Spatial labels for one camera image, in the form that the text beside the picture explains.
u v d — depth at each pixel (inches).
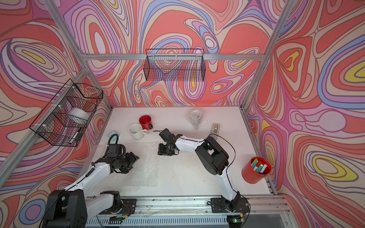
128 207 28.3
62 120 26.6
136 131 39.7
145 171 33.6
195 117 40.0
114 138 28.9
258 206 29.4
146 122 41.6
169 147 27.8
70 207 16.0
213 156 20.8
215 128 39.7
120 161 26.0
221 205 28.5
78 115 28.6
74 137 28.2
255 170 30.6
